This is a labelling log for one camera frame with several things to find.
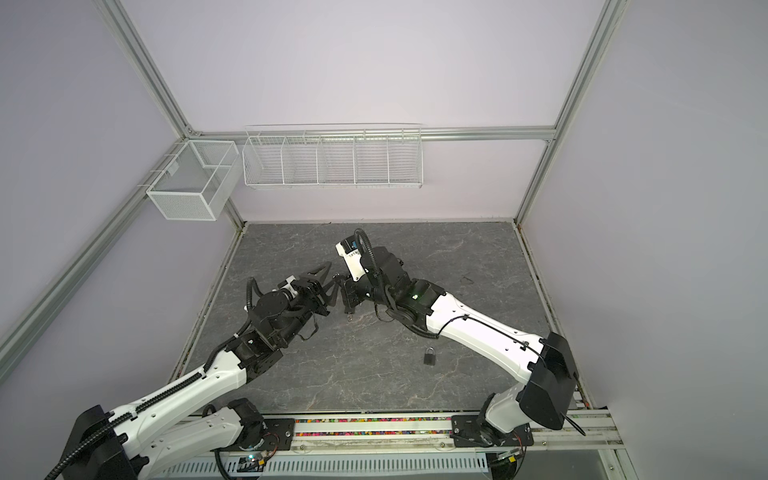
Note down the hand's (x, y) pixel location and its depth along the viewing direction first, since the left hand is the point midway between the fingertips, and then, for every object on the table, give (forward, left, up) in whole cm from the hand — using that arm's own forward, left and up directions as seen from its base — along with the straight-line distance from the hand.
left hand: (339, 270), depth 70 cm
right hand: (-2, +1, -2) cm, 3 cm away
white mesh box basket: (+45, +52, -6) cm, 69 cm away
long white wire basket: (+47, +5, 0) cm, 47 cm away
